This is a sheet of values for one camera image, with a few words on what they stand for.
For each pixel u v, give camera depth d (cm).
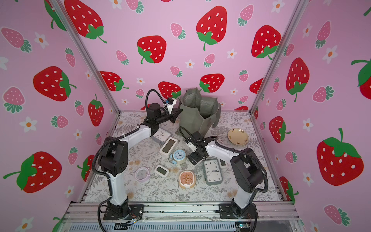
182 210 76
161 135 102
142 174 84
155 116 75
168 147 97
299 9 70
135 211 75
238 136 105
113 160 53
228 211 73
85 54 85
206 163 89
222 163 88
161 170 86
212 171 86
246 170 47
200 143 70
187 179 82
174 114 81
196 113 89
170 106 79
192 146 83
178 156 90
